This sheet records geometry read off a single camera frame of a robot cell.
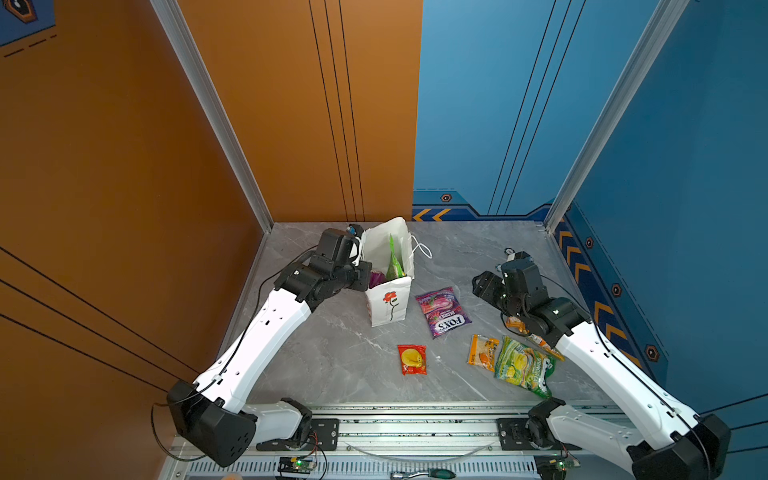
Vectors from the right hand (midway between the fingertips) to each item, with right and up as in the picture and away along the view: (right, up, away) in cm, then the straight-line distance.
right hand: (476, 285), depth 78 cm
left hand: (-28, +5, -2) cm, 29 cm away
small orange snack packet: (+4, -20, +7) cm, 22 cm away
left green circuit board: (-45, -42, -7) cm, 62 cm away
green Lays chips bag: (-22, +4, +3) cm, 22 cm away
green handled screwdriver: (-12, -42, -10) cm, 45 cm away
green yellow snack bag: (+14, -23, +3) cm, 27 cm away
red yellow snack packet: (-16, -22, +6) cm, 28 cm away
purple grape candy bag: (-27, +1, +11) cm, 29 cm away
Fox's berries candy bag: (-6, -10, +14) cm, 18 cm away
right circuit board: (+17, -43, -7) cm, 46 cm away
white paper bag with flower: (-23, -5, +1) cm, 24 cm away
